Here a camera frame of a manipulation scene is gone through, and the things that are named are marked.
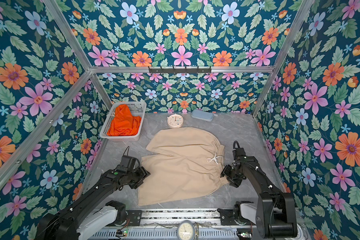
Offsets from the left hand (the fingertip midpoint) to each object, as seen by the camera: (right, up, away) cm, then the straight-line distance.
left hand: (150, 173), depth 82 cm
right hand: (+41, -3, +2) cm, 42 cm away
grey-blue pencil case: (+32, +36, +36) cm, 60 cm away
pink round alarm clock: (+11, +31, +29) cm, 44 cm away
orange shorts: (-26, +28, +24) cm, 46 cm away
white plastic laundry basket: (-21, +40, +36) cm, 58 cm away
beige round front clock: (+20, -21, -15) cm, 33 cm away
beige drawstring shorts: (+21, +4, +9) cm, 23 cm away
